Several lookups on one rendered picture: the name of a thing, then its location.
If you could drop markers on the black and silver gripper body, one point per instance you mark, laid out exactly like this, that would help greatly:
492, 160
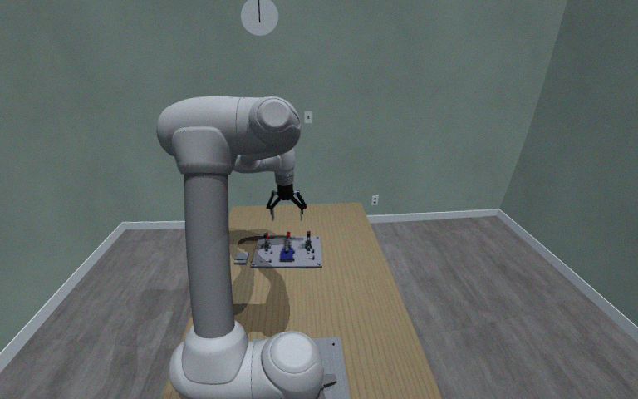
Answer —
288, 188

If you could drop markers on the blue rectangular block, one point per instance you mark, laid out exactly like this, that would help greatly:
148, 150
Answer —
286, 256

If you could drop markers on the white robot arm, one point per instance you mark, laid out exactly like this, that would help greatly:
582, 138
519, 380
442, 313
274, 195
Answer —
207, 135

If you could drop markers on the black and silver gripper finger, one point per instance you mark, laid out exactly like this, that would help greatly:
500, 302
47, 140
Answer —
274, 204
301, 206

